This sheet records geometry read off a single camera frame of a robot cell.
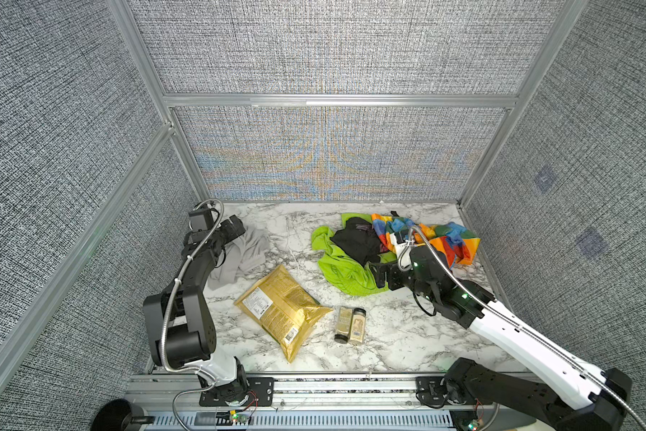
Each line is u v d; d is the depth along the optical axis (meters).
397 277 0.65
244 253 0.93
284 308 0.82
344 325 0.82
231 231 0.82
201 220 0.69
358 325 0.82
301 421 0.70
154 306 0.45
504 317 0.46
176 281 0.48
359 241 0.98
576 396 0.39
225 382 0.61
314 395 0.74
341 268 0.93
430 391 0.73
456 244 1.00
